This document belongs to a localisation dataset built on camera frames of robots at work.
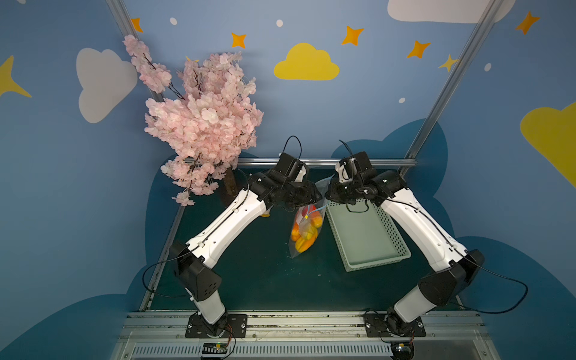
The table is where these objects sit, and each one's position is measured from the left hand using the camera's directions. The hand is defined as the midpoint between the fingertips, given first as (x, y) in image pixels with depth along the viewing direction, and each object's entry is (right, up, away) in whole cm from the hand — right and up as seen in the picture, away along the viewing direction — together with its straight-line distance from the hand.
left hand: (318, 195), depth 73 cm
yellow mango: (+1, -10, +12) cm, 16 cm away
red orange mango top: (-3, -5, -3) cm, 7 cm away
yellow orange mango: (-3, -18, +15) cm, 24 cm away
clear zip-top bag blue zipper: (-2, -10, +7) cm, 12 cm away
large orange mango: (-7, -16, +16) cm, 23 cm away
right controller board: (+28, -52, 0) cm, 59 cm away
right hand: (+4, +1, +4) cm, 5 cm away
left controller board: (-35, -51, 0) cm, 62 cm away
